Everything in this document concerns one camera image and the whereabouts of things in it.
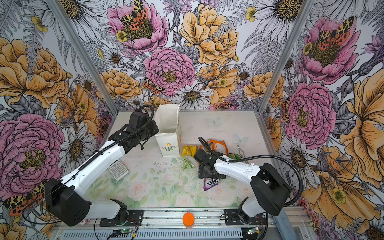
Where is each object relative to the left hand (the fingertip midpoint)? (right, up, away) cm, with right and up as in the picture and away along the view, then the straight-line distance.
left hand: (157, 130), depth 81 cm
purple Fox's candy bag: (+27, -29, +1) cm, 39 cm away
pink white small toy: (-13, -26, -35) cm, 46 cm away
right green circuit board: (+48, -46, -10) cm, 68 cm away
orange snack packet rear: (+35, -10, +12) cm, 39 cm away
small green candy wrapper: (+15, -20, +8) cm, 27 cm away
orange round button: (+17, -39, -14) cm, 45 cm away
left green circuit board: (-13, -47, -10) cm, 49 cm away
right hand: (+29, -27, +3) cm, 40 cm away
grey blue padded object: (+61, -44, -11) cm, 76 cm away
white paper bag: (+2, +7, +18) cm, 19 cm away
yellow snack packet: (+16, -12, +8) cm, 22 cm away
